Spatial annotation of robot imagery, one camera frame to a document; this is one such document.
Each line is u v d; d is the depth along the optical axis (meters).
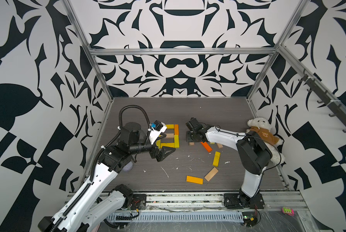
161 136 0.67
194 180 0.81
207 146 0.94
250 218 0.71
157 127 0.55
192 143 0.91
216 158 0.88
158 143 0.94
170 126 1.03
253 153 0.49
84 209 0.40
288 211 0.70
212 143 0.65
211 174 0.83
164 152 0.56
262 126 0.94
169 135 0.99
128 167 0.83
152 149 0.58
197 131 0.72
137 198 0.76
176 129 1.00
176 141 0.96
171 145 0.94
